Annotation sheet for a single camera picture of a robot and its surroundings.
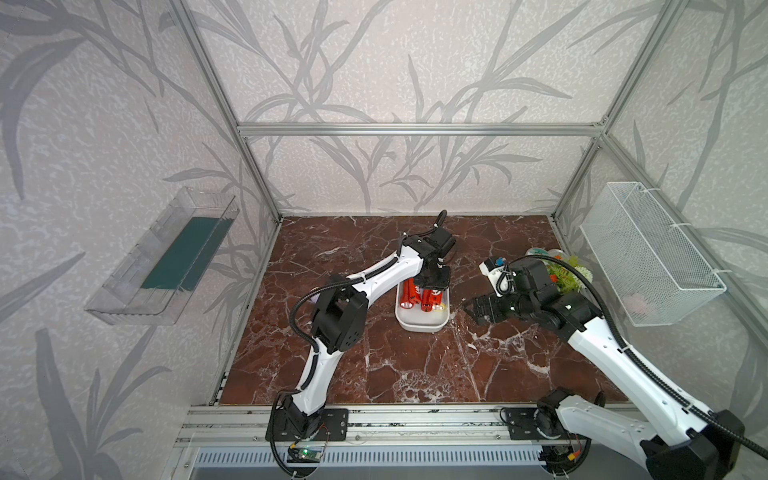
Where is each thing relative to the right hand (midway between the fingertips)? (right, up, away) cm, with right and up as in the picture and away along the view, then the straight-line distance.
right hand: (476, 299), depth 76 cm
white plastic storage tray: (-15, -10, +15) cm, 23 cm away
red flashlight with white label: (-11, -2, +12) cm, 17 cm away
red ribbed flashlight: (-18, -1, +17) cm, 25 cm away
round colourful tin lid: (+26, +12, +23) cm, 36 cm away
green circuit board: (-43, -36, -6) cm, 56 cm away
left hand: (-7, +1, +14) cm, 15 cm away
